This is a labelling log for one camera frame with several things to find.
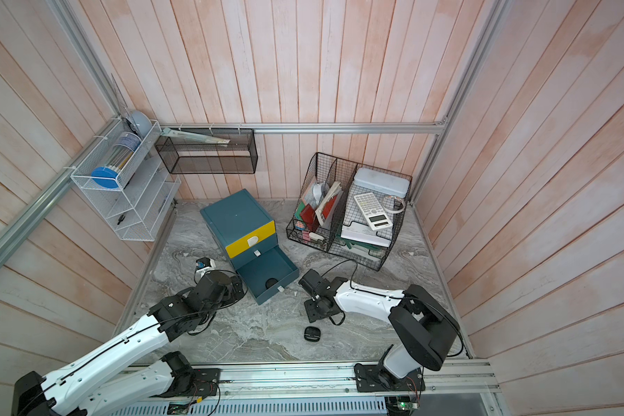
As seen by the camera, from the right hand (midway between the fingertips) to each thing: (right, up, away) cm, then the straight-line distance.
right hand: (316, 310), depth 88 cm
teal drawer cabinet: (-24, +29, -5) cm, 38 cm away
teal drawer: (-17, +11, +4) cm, 21 cm away
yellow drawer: (-21, +25, -6) cm, 34 cm away
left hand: (-28, +10, -8) cm, 30 cm away
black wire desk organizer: (+13, +34, +2) cm, 37 cm away
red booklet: (-2, +33, +18) cm, 37 cm away
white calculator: (+20, +35, 0) cm, 40 cm away
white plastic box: (+25, +46, +8) cm, 53 cm away
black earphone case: (-2, -5, -8) cm, 9 cm away
